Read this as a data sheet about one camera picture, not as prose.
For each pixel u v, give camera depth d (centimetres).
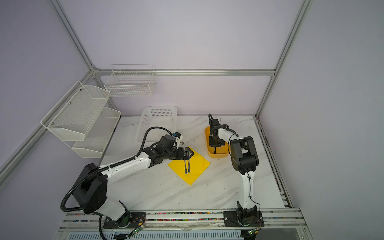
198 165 93
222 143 92
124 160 52
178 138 78
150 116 116
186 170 91
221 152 98
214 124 85
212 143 93
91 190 43
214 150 100
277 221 74
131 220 72
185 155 75
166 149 67
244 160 56
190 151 79
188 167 93
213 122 86
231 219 73
